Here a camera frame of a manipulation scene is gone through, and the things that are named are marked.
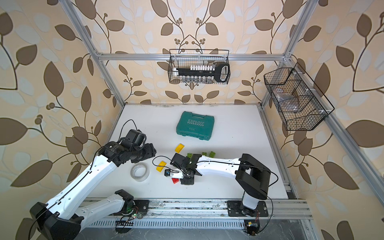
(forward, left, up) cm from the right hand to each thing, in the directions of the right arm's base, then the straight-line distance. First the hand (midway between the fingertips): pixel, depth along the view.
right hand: (185, 175), depth 83 cm
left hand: (+8, +17, +15) cm, 24 cm away
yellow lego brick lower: (+5, +15, -2) cm, 16 cm away
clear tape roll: (+4, +27, -2) cm, 27 cm away
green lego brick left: (+13, -2, -1) cm, 13 cm away
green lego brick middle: (+13, -12, 0) cm, 17 cm away
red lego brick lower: (-2, +6, -1) cm, 6 cm away
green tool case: (+33, -8, +2) cm, 34 cm away
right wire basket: (+21, -60, +31) cm, 71 cm away
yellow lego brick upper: (+18, +4, -2) cm, 19 cm away
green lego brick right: (+13, -17, -3) cm, 22 cm away
